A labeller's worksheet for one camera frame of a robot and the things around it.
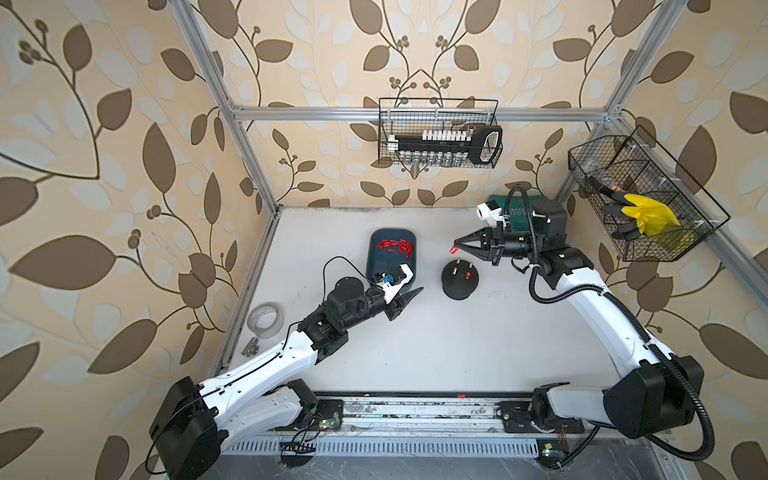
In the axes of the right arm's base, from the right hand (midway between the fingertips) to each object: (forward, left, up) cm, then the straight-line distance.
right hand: (455, 245), depth 67 cm
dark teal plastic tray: (+22, +19, -35) cm, 46 cm away
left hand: (-3, +10, -7) cm, 13 cm away
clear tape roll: (-1, +54, -33) cm, 64 cm away
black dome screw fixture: (+6, -6, -25) cm, 27 cm away
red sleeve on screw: (+7, -8, -23) cm, 25 cm away
